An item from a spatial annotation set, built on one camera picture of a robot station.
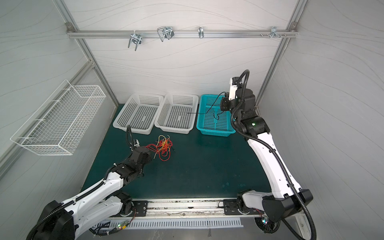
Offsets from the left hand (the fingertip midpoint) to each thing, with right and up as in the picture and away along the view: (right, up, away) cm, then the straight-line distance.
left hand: (148, 149), depth 86 cm
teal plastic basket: (+40, +16, +25) cm, 50 cm away
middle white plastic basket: (+12, +22, +28) cm, 38 cm away
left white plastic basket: (-15, +23, +29) cm, 40 cm away
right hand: (+44, +32, -19) cm, 58 cm away
